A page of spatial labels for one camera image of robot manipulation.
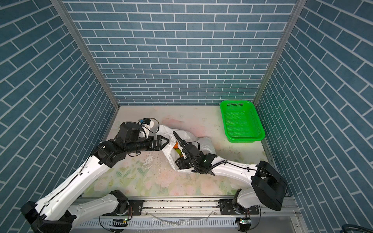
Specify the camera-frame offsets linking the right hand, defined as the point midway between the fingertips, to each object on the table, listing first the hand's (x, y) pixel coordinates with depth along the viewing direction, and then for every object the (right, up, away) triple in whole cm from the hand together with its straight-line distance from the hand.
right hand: (177, 159), depth 81 cm
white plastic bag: (+16, +9, -2) cm, 18 cm away
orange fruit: (0, +9, -8) cm, 12 cm away
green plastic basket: (+46, +20, +29) cm, 58 cm away
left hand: (-5, +12, -12) cm, 18 cm away
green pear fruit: (0, +2, +10) cm, 10 cm away
